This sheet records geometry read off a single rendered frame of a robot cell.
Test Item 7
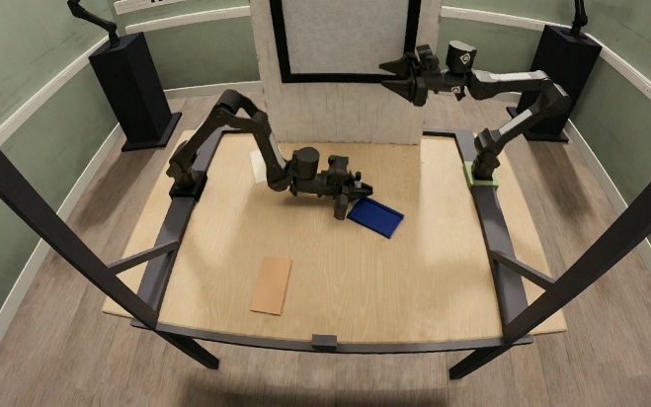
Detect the tan flat rectangular board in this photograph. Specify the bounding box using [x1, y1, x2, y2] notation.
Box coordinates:
[250, 256, 292, 315]

